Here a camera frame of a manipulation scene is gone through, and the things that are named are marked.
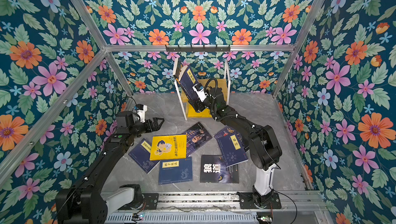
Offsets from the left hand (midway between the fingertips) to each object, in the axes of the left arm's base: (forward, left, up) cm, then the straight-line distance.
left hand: (158, 116), depth 79 cm
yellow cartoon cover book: (-8, -2, -20) cm, 21 cm away
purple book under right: (-3, -38, -20) cm, 44 cm away
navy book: (-11, +14, -21) cm, 27 cm away
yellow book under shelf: (+16, -16, -18) cm, 28 cm away
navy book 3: (-11, -38, -19) cm, 44 cm away
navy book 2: (-22, -7, -21) cm, 31 cm away
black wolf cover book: (-22, -27, -20) cm, 41 cm away
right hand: (+12, -20, +3) cm, 23 cm away
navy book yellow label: (+16, -16, +10) cm, 25 cm away
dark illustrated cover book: (-2, -18, -21) cm, 28 cm away
